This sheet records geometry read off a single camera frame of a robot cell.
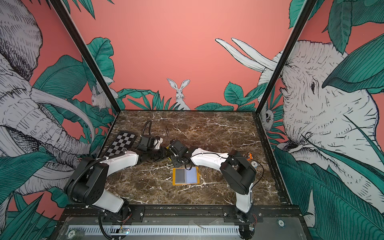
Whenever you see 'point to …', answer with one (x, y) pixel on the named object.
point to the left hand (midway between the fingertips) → (172, 152)
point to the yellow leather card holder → (183, 176)
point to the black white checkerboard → (122, 142)
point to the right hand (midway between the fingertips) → (174, 158)
